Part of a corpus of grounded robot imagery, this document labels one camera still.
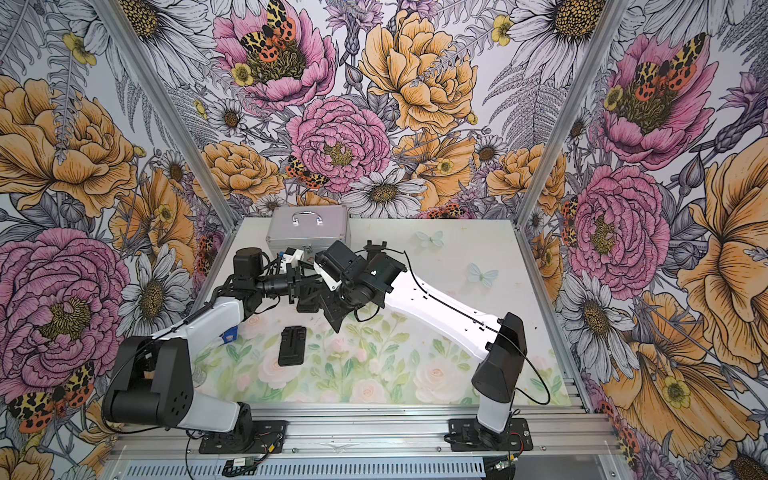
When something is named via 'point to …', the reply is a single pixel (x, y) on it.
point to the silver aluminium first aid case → (306, 228)
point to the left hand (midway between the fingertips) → (325, 285)
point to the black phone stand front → (292, 347)
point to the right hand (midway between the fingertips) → (333, 313)
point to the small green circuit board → (240, 462)
